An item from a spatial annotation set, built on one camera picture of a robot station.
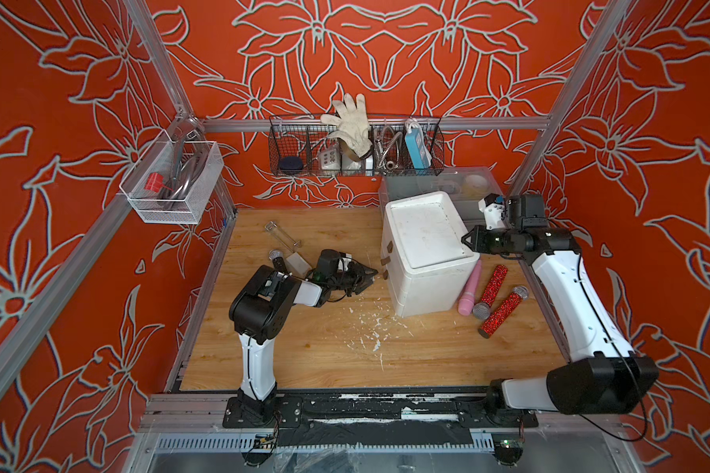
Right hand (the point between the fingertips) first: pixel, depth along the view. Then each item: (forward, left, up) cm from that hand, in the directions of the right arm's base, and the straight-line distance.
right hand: (459, 235), depth 76 cm
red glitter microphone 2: (-10, -18, -24) cm, 32 cm away
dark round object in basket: (+33, +51, -1) cm, 61 cm away
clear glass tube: (+21, +57, -25) cm, 65 cm away
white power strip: (+29, +37, +4) cm, 47 cm away
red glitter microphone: (-10, -11, -24) cm, 28 cm away
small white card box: (+7, +48, -25) cm, 55 cm away
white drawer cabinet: (-8, +10, -2) cm, 13 cm away
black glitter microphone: (+7, +55, -23) cm, 60 cm away
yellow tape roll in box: (+30, -14, -8) cm, 34 cm away
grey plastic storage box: (+25, +14, -5) cm, 29 cm away
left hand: (0, +21, -19) cm, 28 cm away
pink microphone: (-7, -7, -24) cm, 26 cm away
